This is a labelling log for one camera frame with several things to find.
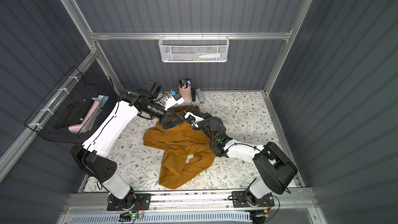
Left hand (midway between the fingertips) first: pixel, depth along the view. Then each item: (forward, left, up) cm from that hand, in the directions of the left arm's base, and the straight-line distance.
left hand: (181, 123), depth 68 cm
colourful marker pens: (+45, +3, -16) cm, 48 cm away
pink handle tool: (-4, +44, +2) cm, 44 cm away
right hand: (+10, -5, -2) cm, 12 cm away
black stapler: (+42, -3, -25) cm, 49 cm away
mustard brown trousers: (0, 0, -26) cm, 26 cm away
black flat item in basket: (+4, +48, +3) cm, 48 cm away
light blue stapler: (+40, -8, -23) cm, 47 cm away
